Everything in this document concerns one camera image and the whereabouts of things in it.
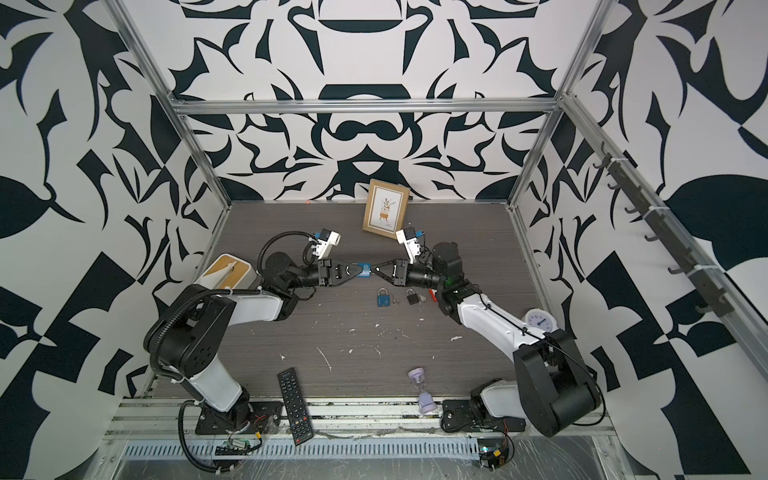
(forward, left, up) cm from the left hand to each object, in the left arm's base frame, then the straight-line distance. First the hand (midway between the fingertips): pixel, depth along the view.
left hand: (364, 268), depth 73 cm
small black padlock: (+4, -14, -24) cm, 28 cm away
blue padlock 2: (+3, -5, -24) cm, 25 cm away
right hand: (-1, -2, -1) cm, 3 cm away
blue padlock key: (+3, -8, -24) cm, 26 cm away
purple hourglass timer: (-26, -14, -22) cm, 37 cm away
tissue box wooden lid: (+11, +43, -17) cm, 48 cm away
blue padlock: (0, 0, -1) cm, 1 cm away
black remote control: (-25, +18, -24) cm, 39 cm away
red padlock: (-8, -15, +1) cm, 17 cm away
